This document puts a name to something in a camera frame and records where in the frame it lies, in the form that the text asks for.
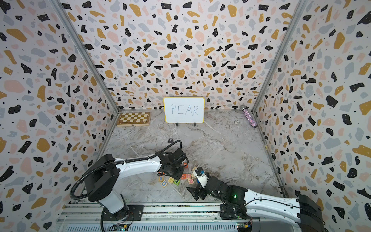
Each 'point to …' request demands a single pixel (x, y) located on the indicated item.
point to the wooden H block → (188, 176)
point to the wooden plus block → (194, 168)
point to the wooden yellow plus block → (171, 180)
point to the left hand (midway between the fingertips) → (182, 175)
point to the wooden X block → (161, 178)
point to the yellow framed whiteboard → (184, 109)
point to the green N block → (177, 182)
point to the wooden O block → (164, 183)
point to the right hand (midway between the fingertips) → (193, 183)
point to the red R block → (185, 164)
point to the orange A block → (184, 176)
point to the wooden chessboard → (134, 119)
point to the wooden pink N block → (191, 181)
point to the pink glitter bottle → (249, 116)
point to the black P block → (170, 140)
